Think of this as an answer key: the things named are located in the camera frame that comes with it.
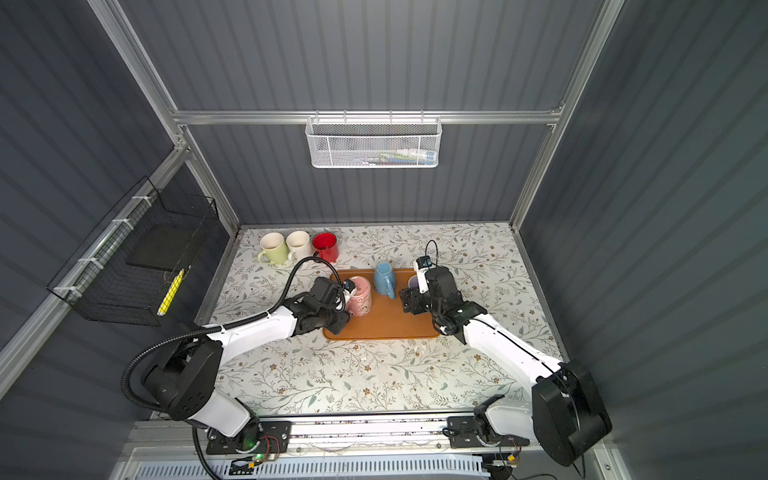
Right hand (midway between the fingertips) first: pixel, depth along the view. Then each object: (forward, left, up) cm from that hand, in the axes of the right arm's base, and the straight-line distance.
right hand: (416, 291), depth 85 cm
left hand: (-2, +22, -9) cm, 24 cm away
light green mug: (+20, +48, -3) cm, 52 cm away
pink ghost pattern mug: (-1, +16, -3) cm, 17 cm away
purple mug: (+7, 0, -6) cm, 9 cm away
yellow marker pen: (-8, +58, +16) cm, 61 cm away
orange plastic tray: (0, +9, -16) cm, 18 cm away
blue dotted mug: (+8, +9, -5) cm, 13 cm away
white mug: (+25, +41, -6) cm, 48 cm away
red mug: (+26, +32, -8) cm, 42 cm away
